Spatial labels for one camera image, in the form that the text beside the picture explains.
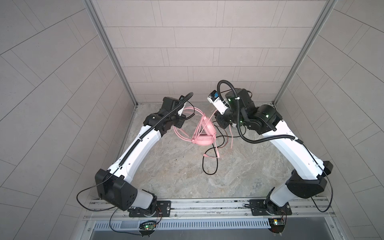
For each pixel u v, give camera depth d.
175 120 0.68
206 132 0.68
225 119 0.55
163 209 0.71
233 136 0.99
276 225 0.68
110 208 0.44
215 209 0.72
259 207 0.71
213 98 0.53
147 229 0.64
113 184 0.38
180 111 0.66
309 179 0.40
